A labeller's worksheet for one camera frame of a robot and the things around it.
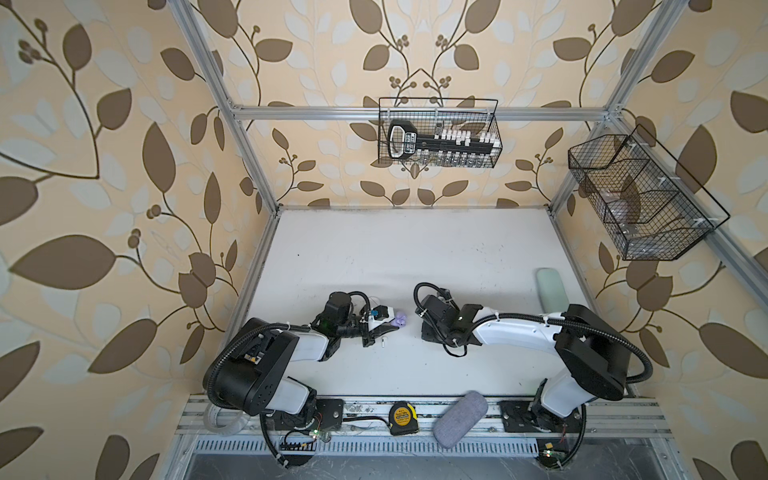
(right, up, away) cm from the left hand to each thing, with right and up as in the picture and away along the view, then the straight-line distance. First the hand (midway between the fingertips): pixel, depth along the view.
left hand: (396, 319), depth 84 cm
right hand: (+9, -5, +3) cm, 11 cm away
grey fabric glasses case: (+15, -20, -13) cm, 29 cm away
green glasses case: (+51, +5, +11) cm, 52 cm away
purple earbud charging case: (+1, 0, 0) cm, 1 cm away
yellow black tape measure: (+2, -21, -13) cm, 24 cm away
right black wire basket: (+63, +31, -11) cm, 72 cm away
